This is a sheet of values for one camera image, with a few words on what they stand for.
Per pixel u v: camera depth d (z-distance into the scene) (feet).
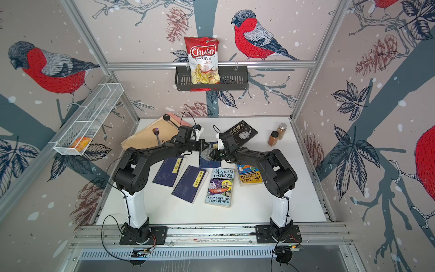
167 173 3.02
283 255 2.31
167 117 3.97
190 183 2.90
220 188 2.81
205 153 3.05
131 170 1.78
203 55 2.68
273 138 3.30
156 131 3.70
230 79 3.50
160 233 2.42
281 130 3.37
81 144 2.16
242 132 3.64
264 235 2.39
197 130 2.94
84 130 2.43
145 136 3.66
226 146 2.60
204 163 3.15
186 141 2.63
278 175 1.68
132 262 2.20
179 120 3.90
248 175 2.95
